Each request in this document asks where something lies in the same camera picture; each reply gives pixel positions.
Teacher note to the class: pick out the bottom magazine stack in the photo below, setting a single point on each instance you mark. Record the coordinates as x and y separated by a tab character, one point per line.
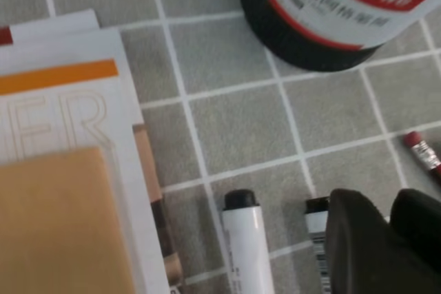
77	37

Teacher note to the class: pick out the black mesh pen holder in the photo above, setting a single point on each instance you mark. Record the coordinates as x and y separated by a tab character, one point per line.
330	35

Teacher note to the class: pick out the red pencil with eraser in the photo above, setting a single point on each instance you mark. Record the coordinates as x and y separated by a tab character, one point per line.
424	154

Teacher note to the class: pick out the white marker far left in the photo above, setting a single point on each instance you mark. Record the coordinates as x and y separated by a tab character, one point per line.
244	228

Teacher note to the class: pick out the white barcode marker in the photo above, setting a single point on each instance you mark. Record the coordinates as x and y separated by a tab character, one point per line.
316	214

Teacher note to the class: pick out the tan kraft notebook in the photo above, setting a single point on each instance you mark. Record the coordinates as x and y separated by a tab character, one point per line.
60	230

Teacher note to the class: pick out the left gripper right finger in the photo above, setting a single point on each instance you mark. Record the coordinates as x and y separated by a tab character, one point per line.
415	217

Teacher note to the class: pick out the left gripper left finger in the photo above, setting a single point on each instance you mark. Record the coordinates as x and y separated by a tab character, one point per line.
365	255

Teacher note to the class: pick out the white orange striped magazine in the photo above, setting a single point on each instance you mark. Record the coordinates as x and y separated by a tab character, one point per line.
61	108

